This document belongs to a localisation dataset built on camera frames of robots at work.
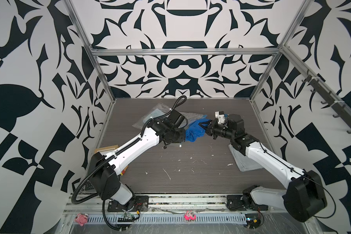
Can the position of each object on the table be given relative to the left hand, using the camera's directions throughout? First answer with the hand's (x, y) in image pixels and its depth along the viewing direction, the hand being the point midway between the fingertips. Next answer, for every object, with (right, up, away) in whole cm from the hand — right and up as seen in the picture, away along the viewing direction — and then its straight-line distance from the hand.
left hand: (182, 135), depth 79 cm
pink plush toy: (-47, -37, -11) cm, 60 cm away
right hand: (+8, +7, -2) cm, 11 cm away
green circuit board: (+34, -40, -7) cm, 53 cm away
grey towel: (+36, -17, +6) cm, 40 cm away
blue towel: (+6, +3, -5) cm, 8 cm away
